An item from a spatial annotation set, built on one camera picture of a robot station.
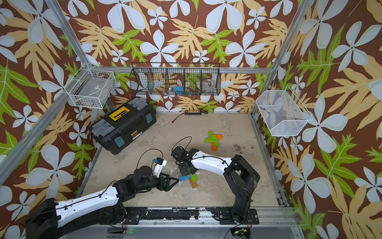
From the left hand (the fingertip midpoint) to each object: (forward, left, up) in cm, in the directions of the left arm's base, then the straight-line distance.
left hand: (175, 177), depth 76 cm
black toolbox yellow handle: (+31, +34, +5) cm, 47 cm away
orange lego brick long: (+23, -24, -9) cm, 35 cm away
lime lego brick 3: (+3, -10, -9) cm, 14 cm away
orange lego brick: (+33, -29, -9) cm, 45 cm away
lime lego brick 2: (+29, -23, -9) cm, 38 cm away
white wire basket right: (+32, -61, +16) cm, 70 cm away
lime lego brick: (+32, -23, -7) cm, 40 cm away
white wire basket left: (+44, +51, +23) cm, 72 cm away
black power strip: (+57, -7, -10) cm, 58 cm away
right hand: (+7, -5, -9) cm, 13 cm away
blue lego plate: (+4, -5, -10) cm, 11 cm away
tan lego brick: (-1, -10, -10) cm, 14 cm away
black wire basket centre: (+59, +2, +20) cm, 62 cm away
